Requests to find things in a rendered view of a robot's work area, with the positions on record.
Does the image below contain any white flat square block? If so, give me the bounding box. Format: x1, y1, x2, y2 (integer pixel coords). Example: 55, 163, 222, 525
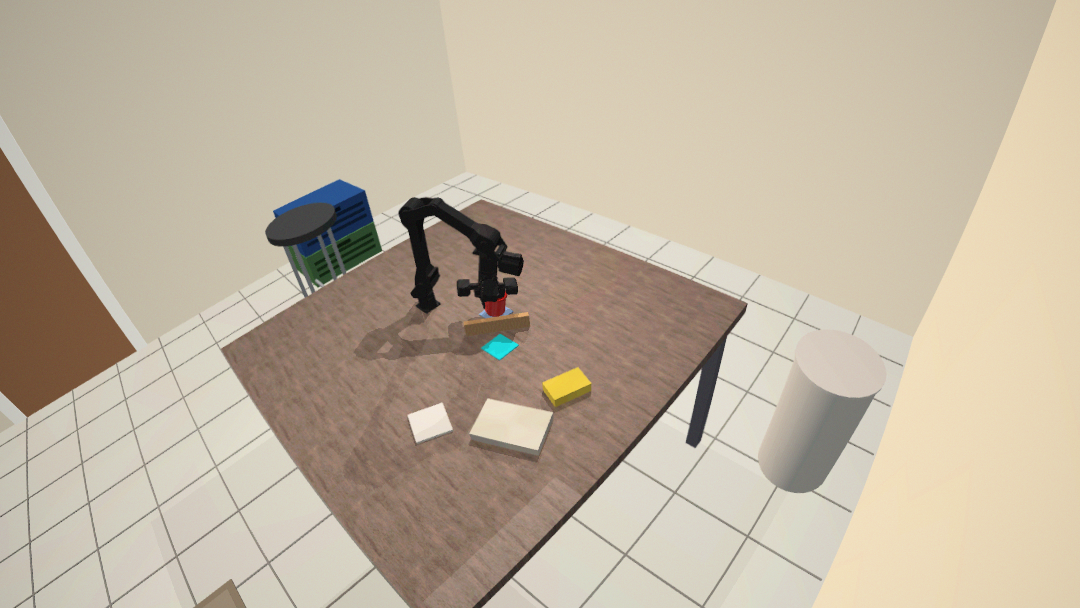
408, 402, 453, 444

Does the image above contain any yellow block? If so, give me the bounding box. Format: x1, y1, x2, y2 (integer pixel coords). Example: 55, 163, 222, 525
542, 368, 591, 407

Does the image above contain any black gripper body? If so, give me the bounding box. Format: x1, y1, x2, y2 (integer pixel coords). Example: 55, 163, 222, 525
457, 268, 518, 297

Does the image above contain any red cup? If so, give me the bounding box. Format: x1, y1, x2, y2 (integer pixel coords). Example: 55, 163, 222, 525
485, 291, 507, 317

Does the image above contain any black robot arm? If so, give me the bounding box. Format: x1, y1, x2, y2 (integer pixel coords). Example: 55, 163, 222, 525
399, 197, 524, 314

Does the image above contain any cream flat rectangular block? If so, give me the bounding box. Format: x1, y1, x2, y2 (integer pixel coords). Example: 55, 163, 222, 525
469, 398, 554, 456

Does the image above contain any tan wooden bar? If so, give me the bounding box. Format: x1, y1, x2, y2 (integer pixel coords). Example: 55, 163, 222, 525
464, 312, 530, 336

